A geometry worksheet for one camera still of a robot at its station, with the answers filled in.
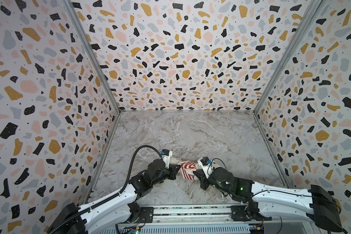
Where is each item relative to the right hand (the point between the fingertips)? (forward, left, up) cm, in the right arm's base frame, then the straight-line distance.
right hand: (193, 171), depth 73 cm
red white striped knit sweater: (+3, +3, -2) cm, 4 cm away
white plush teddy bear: (+8, +10, -4) cm, 13 cm away
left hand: (+4, +5, -2) cm, 7 cm away
